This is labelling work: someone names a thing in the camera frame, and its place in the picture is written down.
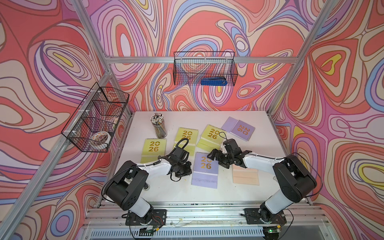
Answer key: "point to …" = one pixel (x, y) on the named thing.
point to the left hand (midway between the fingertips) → (194, 172)
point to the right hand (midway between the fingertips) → (213, 163)
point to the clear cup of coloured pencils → (157, 120)
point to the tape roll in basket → (102, 136)
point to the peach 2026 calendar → (243, 175)
